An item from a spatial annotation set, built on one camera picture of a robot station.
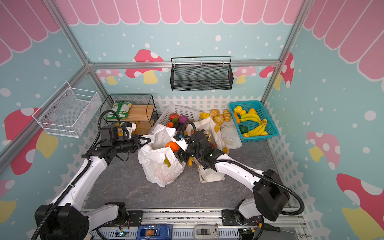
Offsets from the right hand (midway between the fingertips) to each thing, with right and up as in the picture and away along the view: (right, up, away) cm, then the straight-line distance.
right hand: (172, 148), depth 76 cm
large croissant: (+29, +17, +36) cm, 49 cm away
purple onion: (+2, +17, +33) cm, 37 cm away
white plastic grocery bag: (-4, -6, -9) cm, 12 cm away
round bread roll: (+26, +23, +40) cm, 53 cm away
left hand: (-11, +3, 0) cm, 12 cm away
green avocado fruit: (+45, +10, +28) cm, 54 cm away
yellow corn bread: (+17, +20, +40) cm, 48 cm away
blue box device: (-7, -36, -10) cm, 38 cm away
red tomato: (-4, +19, +33) cm, 38 cm away
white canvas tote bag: (+19, +12, +13) cm, 26 cm away
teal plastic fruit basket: (+58, +27, +40) cm, 76 cm away
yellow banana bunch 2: (+53, +19, +36) cm, 67 cm away
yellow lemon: (+44, +25, +37) cm, 63 cm away
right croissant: (+36, +21, +40) cm, 58 cm away
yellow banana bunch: (+58, +9, +30) cm, 65 cm away
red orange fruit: (+2, +1, -3) cm, 4 cm away
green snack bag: (-37, +23, +21) cm, 48 cm away
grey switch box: (+17, -37, -8) cm, 42 cm away
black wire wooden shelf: (-28, +23, +26) cm, 45 cm away
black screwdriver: (+51, -38, -6) cm, 63 cm away
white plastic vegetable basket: (-11, +19, +31) cm, 38 cm away
